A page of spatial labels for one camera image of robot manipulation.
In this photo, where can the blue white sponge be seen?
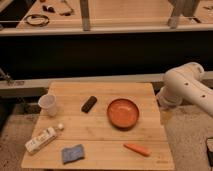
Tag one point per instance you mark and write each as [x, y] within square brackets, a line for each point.
[72, 154]

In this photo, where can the white tube bottle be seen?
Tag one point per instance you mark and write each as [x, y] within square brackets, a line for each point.
[45, 137]

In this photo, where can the dark brown block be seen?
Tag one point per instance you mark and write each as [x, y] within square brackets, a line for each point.
[89, 104]

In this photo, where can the small dark objects on bench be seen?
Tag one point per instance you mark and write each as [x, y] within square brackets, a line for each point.
[49, 8]

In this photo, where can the grey metal rail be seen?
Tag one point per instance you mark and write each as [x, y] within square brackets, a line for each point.
[38, 87]

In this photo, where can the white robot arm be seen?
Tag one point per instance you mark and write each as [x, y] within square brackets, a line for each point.
[184, 83]

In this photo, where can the orange carrot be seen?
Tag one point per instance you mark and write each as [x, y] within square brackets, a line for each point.
[137, 148]

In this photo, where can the wooden cutting board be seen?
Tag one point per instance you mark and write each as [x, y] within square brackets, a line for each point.
[103, 144]

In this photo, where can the orange ceramic bowl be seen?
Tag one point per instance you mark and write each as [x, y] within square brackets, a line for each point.
[123, 113]

